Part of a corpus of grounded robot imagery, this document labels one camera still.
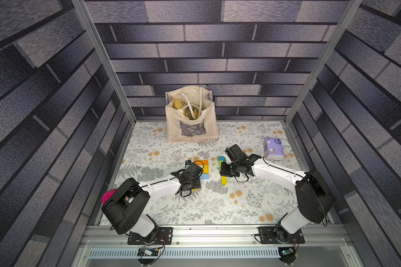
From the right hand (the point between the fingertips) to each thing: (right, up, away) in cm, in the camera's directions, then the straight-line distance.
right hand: (218, 171), depth 88 cm
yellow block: (+3, -6, +2) cm, 7 cm away
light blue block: (-8, -4, +4) cm, 9 cm away
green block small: (0, +5, -9) cm, 10 cm away
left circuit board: (-33, -32, -17) cm, 49 cm away
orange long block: (-7, +3, +12) cm, 15 cm away
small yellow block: (-7, 0, +9) cm, 11 cm away
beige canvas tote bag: (-16, +32, +9) cm, 36 cm away
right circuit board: (+30, -33, -15) cm, 47 cm away
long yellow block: (-12, -7, -8) cm, 16 cm away
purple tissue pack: (+34, +11, +10) cm, 37 cm away
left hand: (-11, -6, +2) cm, 13 cm away
